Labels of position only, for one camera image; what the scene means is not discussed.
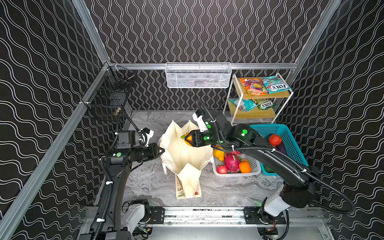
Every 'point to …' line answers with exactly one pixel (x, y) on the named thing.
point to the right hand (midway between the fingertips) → (188, 137)
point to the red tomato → (274, 139)
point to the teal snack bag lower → (246, 105)
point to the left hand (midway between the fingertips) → (166, 150)
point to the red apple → (221, 169)
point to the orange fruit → (244, 166)
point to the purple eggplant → (281, 148)
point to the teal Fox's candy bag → (273, 84)
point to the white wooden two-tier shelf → (237, 91)
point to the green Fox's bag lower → (263, 104)
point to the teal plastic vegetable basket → (279, 134)
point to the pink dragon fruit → (232, 161)
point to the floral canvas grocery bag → (186, 162)
